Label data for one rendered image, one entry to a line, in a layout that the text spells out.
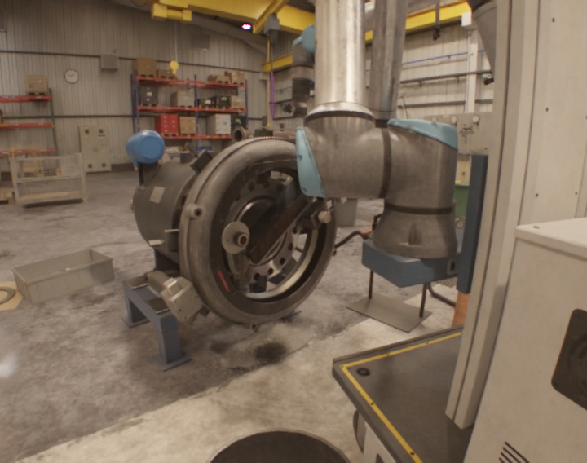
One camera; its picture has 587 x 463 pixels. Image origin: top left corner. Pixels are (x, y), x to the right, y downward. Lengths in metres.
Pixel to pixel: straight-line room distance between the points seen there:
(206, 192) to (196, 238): 0.15
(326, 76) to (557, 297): 0.56
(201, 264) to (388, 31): 0.87
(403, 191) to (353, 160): 0.12
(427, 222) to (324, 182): 0.22
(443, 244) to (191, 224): 0.76
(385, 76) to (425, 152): 0.34
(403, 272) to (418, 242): 0.07
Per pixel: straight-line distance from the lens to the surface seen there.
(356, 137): 0.67
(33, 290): 2.58
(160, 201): 1.59
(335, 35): 0.75
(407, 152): 0.68
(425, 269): 0.72
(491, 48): 1.28
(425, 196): 0.69
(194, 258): 1.12
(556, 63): 0.80
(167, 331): 1.56
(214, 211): 1.10
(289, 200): 1.31
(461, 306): 1.65
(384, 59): 0.96
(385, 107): 0.98
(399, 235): 0.70
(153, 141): 1.77
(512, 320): 0.59
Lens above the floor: 0.94
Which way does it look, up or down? 14 degrees down
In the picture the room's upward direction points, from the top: straight up
